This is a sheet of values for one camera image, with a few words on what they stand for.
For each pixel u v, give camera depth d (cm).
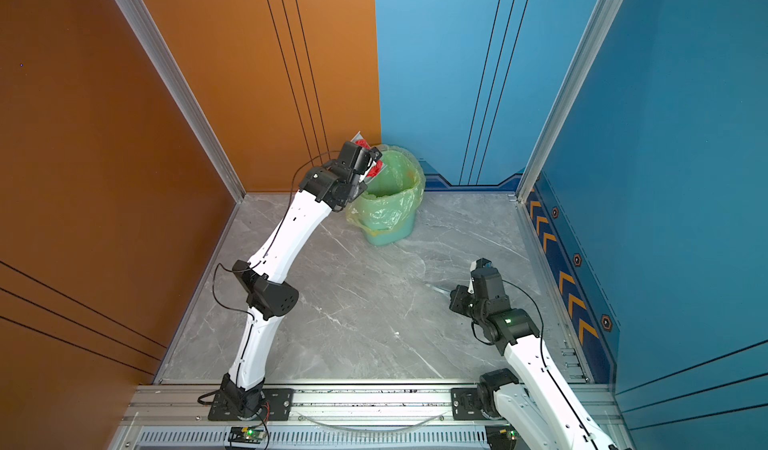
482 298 61
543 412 42
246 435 71
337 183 57
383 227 86
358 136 84
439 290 80
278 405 73
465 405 72
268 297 52
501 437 70
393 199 84
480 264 71
